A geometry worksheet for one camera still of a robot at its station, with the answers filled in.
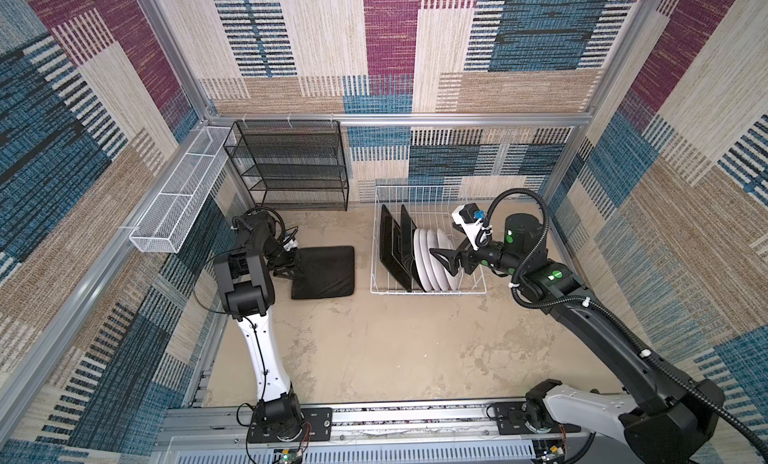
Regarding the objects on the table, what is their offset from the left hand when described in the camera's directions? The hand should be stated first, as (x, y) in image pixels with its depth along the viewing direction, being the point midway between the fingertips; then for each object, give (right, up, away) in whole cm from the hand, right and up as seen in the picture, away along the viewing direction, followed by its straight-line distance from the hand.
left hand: (296, 269), depth 99 cm
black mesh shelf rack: (-3, +37, +11) cm, 39 cm away
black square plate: (+8, -1, +2) cm, 9 cm away
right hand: (+43, +10, -28) cm, 52 cm away
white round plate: (+38, +4, -15) cm, 41 cm away
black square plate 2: (+35, +11, -12) cm, 39 cm away
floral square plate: (+30, +7, -14) cm, 34 cm away
